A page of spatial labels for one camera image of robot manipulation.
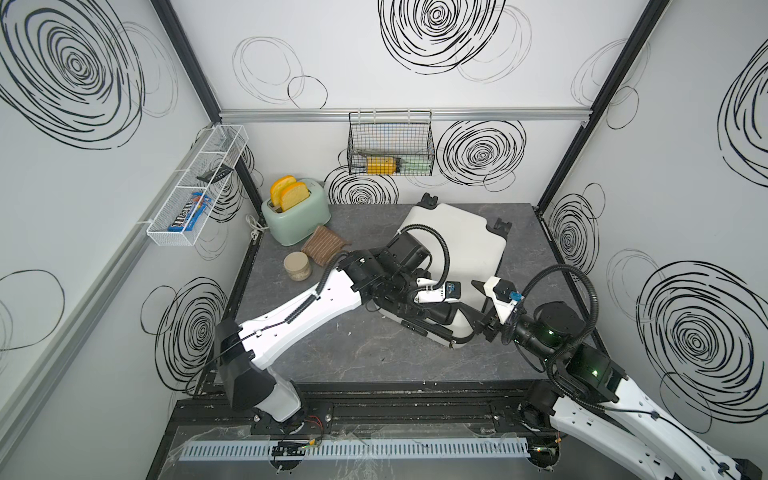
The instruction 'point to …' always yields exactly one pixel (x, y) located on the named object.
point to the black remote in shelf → (222, 171)
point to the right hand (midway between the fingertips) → (470, 293)
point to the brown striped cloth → (323, 245)
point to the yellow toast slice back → (277, 188)
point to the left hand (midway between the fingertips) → (428, 295)
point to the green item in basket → (416, 164)
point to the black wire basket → (395, 143)
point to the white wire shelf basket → (223, 145)
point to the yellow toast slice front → (292, 194)
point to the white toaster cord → (257, 228)
